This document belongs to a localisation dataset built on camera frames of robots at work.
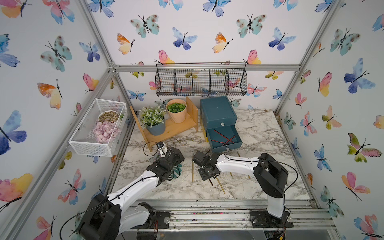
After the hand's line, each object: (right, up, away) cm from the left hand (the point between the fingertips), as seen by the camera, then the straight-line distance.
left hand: (176, 153), depth 87 cm
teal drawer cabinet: (+24, +27, +7) cm, 37 cm away
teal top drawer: (+26, +18, +2) cm, 32 cm away
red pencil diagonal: (+29, +10, +10) cm, 32 cm away
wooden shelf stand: (-6, +15, +16) cm, 23 cm away
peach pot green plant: (-1, +27, +9) cm, 28 cm away
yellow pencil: (+39, -2, +11) cm, 41 cm away
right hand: (+17, -12, +2) cm, 21 cm away
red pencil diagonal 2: (+36, +9, +9) cm, 38 cm away
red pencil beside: (+32, +7, +7) cm, 33 cm away
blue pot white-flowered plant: (-13, +20, -1) cm, 24 cm away
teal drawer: (+28, +7, +9) cm, 31 cm away
